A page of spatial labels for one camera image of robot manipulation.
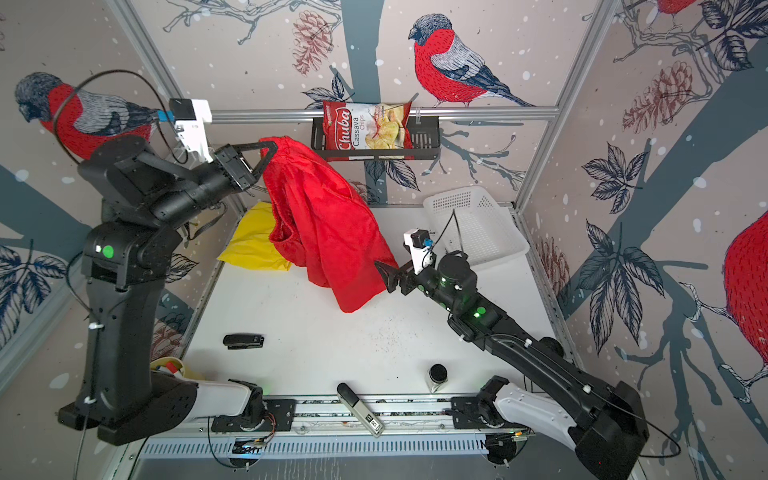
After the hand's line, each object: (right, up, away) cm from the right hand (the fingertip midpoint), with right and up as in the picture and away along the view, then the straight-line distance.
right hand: (385, 259), depth 69 cm
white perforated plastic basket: (+33, +11, +49) cm, 60 cm away
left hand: (-18, +21, -23) cm, 35 cm away
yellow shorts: (-50, +2, +37) cm, 63 cm away
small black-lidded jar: (+13, -29, +3) cm, 32 cm away
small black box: (-43, -26, +18) cm, 53 cm away
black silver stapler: (-2, -40, +1) cm, 40 cm away
